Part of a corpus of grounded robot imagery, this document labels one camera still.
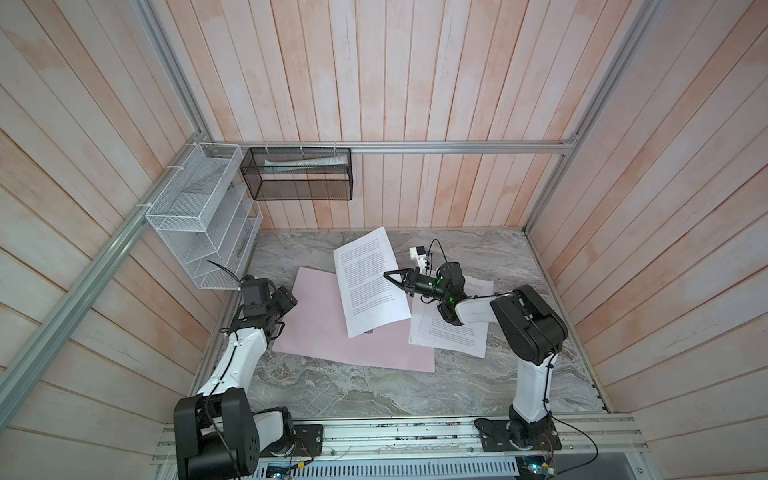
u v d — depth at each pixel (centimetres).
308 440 73
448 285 74
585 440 65
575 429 65
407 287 80
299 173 104
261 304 65
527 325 54
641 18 70
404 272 84
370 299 86
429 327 93
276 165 90
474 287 104
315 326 98
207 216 72
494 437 73
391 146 97
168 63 75
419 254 86
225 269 70
